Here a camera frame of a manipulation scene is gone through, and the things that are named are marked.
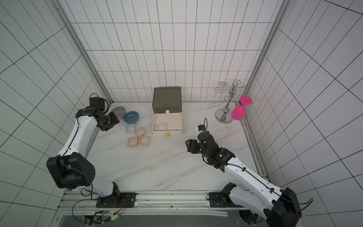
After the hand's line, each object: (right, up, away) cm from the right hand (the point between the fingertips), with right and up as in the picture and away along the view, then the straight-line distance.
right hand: (185, 143), depth 78 cm
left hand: (-42, +9, +6) cm, 43 cm away
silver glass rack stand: (+31, +15, +31) cm, 47 cm away
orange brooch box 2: (-28, -2, +17) cm, 33 cm away
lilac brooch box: (-42, +5, +28) cm, 51 cm away
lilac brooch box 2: (-15, +8, +15) cm, 22 cm away
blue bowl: (-42, +14, +29) cm, 52 cm away
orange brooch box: (-33, +3, +23) cm, 40 cm away
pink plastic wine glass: (+36, +18, +14) cm, 43 cm away
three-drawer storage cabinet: (-12, +20, +13) cm, 27 cm away
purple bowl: (-51, +18, +29) cm, 61 cm away
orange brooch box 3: (-36, -3, +17) cm, 40 cm away
